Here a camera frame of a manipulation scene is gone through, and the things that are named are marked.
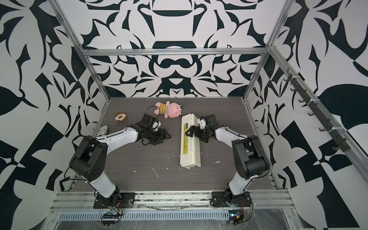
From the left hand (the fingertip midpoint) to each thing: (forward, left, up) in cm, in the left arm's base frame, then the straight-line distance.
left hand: (167, 136), depth 90 cm
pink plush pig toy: (+21, -3, 0) cm, 21 cm away
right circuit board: (-42, -34, -8) cm, 54 cm away
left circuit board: (-39, +28, -11) cm, 49 cm away
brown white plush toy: (+20, +35, -4) cm, 40 cm away
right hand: (+2, -15, 0) cm, 15 cm away
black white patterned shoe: (+8, +43, -4) cm, 44 cm away
